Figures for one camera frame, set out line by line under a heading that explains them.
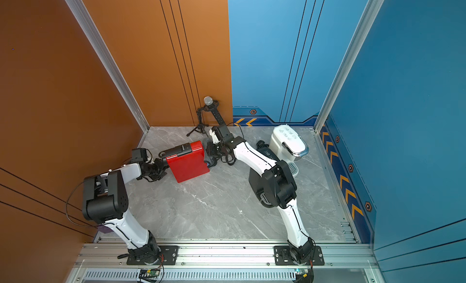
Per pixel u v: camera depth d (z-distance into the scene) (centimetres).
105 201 49
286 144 83
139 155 79
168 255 74
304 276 69
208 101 100
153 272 72
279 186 54
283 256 72
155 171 85
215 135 76
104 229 76
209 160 87
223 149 71
